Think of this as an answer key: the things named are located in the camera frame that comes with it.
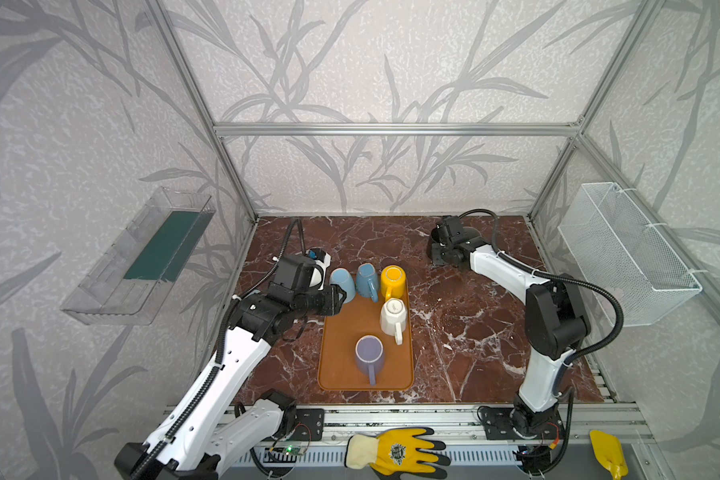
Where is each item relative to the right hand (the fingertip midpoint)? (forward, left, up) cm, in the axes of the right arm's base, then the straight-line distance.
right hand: (442, 243), depth 97 cm
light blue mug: (-13, +32, -2) cm, 34 cm away
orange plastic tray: (-36, +32, -10) cm, 50 cm away
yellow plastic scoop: (-56, -33, -9) cm, 65 cm away
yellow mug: (-13, +16, -3) cm, 21 cm away
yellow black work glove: (-56, +17, -8) cm, 59 cm away
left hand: (-24, +29, +13) cm, 40 cm away
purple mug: (-36, +23, -3) cm, 43 cm away
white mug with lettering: (-26, +17, -2) cm, 31 cm away
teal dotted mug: (-13, +25, -3) cm, 28 cm away
